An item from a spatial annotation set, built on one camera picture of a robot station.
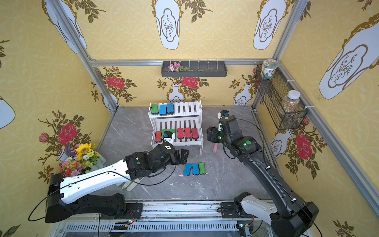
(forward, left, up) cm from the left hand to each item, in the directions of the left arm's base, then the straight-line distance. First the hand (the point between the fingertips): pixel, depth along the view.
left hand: (177, 149), depth 74 cm
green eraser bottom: (+18, +10, -9) cm, 23 cm away
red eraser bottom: (+15, -5, -7) cm, 17 cm away
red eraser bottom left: (+12, +12, -6) cm, 18 cm away
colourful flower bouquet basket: (-2, +50, -5) cm, 50 cm away
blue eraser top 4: (-3, -9, -20) cm, 22 cm away
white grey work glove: (-11, +28, -20) cm, 36 cm away
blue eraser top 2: (+21, +4, +8) cm, 23 cm away
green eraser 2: (-2, -13, -19) cm, 24 cm away
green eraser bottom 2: (+18, +4, -9) cm, 21 cm away
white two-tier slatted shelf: (+24, 0, -8) cm, 25 cm away
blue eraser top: (+21, +8, +7) cm, 24 cm away
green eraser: (+20, +12, +8) cm, 25 cm away
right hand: (+8, -19, +6) cm, 22 cm away
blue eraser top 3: (-3, -5, -16) cm, 17 cm away
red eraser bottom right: (+14, -9, -7) cm, 18 cm away
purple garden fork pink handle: (+10, -23, -18) cm, 31 cm away
